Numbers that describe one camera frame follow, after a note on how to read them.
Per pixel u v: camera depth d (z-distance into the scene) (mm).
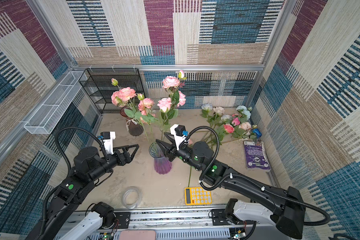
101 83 1049
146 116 689
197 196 794
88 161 474
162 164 903
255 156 920
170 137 634
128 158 586
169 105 629
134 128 1015
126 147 587
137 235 695
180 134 512
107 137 586
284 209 396
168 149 544
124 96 642
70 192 456
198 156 467
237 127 1019
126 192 794
